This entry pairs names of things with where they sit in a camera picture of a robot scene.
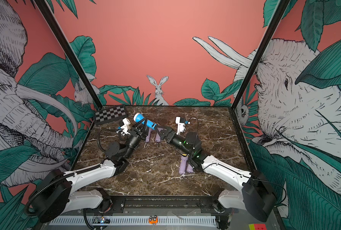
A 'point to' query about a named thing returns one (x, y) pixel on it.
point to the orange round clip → (153, 220)
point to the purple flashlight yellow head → (157, 137)
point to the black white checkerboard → (110, 114)
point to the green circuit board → (102, 220)
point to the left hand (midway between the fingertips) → (149, 119)
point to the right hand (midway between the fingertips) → (157, 129)
